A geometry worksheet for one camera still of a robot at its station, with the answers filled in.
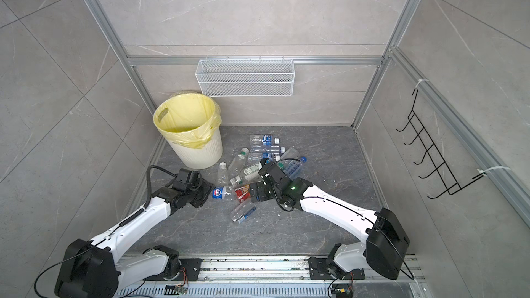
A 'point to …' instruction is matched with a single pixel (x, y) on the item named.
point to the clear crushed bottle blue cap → (267, 150)
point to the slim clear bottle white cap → (223, 177)
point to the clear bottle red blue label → (242, 212)
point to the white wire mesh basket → (246, 78)
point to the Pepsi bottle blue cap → (219, 192)
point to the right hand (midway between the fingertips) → (259, 186)
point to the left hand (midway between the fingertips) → (214, 183)
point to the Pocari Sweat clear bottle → (255, 159)
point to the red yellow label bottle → (243, 192)
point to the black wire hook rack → (428, 159)
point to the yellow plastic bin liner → (190, 119)
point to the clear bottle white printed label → (247, 176)
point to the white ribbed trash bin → (192, 158)
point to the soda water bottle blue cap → (293, 167)
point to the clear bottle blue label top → (264, 140)
